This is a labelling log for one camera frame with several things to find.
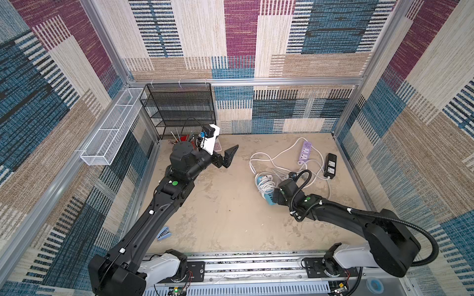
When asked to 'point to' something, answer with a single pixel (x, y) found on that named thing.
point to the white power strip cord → (287, 149)
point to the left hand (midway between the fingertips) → (227, 139)
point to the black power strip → (329, 169)
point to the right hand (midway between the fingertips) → (285, 196)
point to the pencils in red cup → (178, 135)
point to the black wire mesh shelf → (172, 106)
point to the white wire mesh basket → (103, 147)
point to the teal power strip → (269, 197)
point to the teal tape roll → (375, 286)
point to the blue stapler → (163, 234)
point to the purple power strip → (305, 152)
